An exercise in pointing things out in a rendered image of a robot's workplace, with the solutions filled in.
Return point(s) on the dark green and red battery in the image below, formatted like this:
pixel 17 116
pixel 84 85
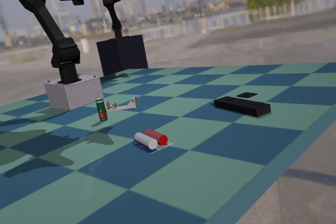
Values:
pixel 101 109

